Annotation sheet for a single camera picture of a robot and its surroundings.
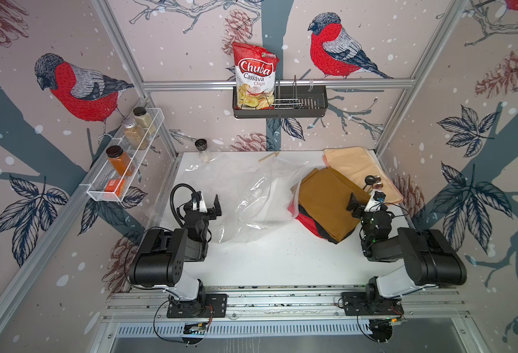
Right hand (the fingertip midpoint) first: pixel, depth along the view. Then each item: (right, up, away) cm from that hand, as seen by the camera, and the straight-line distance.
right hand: (362, 193), depth 90 cm
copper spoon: (+14, +2, +13) cm, 19 cm away
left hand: (-65, +1, 0) cm, 65 cm away
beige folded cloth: (+11, +14, +28) cm, 33 cm away
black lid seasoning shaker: (-74, +23, +20) cm, 80 cm away
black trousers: (-17, -16, -4) cm, 24 cm away
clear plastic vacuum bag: (-45, -2, +9) cm, 46 cm away
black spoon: (+11, +5, +17) cm, 21 cm away
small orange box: (-87, +5, -24) cm, 90 cm away
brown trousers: (-16, -1, 0) cm, 16 cm away
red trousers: (-23, -12, +2) cm, 26 cm away
